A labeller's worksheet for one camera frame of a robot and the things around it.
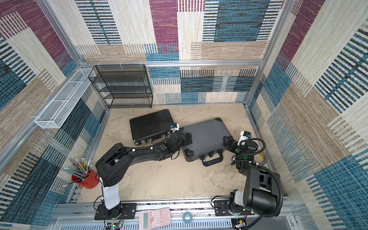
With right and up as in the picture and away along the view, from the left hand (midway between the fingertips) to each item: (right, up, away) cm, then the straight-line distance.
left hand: (189, 137), depth 91 cm
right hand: (+25, -2, 0) cm, 25 cm away
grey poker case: (+11, -2, -5) cm, 12 cm away
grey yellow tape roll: (+47, -14, -3) cm, 49 cm away
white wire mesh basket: (-66, +16, -18) cm, 70 cm away
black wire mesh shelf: (-50, +37, +18) cm, 64 cm away
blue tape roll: (-1, -37, -19) cm, 42 cm away
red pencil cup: (-57, -18, -15) cm, 61 cm away
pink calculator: (-18, -36, -21) cm, 46 cm away
